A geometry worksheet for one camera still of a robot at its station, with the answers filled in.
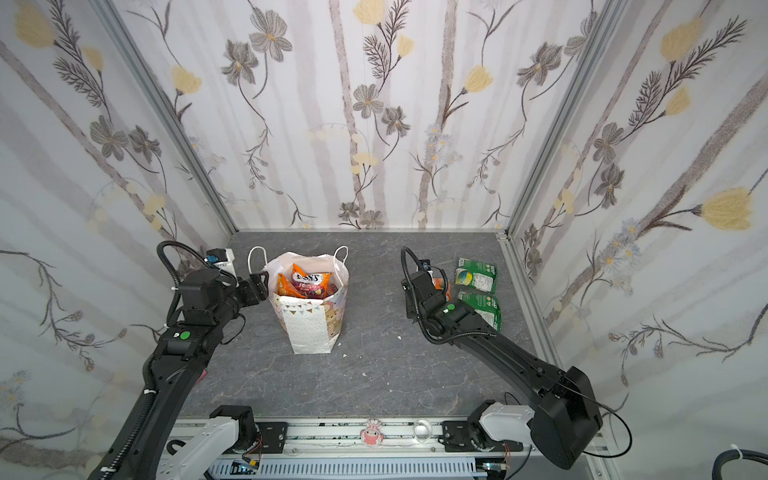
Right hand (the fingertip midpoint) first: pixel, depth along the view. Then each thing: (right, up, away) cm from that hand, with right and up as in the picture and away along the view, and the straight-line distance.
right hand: (415, 289), depth 81 cm
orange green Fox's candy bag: (-30, +1, +3) cm, 30 cm away
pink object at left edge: (-39, -11, -30) cm, 51 cm away
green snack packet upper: (+25, +3, +23) cm, 34 cm away
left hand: (-42, +6, -7) cm, 43 cm away
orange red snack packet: (-35, +1, -3) cm, 35 cm away
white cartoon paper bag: (-28, -10, -3) cm, 29 cm away
